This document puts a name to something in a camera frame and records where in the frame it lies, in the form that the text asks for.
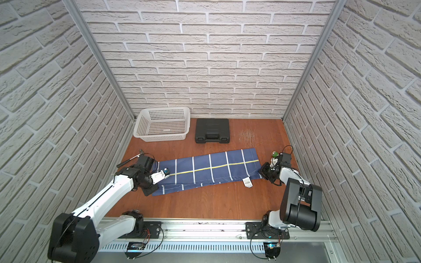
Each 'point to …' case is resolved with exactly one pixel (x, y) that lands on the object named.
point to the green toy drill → (274, 154)
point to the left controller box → (134, 249)
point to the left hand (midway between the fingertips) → (154, 182)
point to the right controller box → (272, 249)
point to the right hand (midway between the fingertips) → (261, 170)
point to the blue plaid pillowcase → (192, 172)
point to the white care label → (247, 182)
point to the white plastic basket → (162, 124)
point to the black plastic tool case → (212, 130)
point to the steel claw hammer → (141, 153)
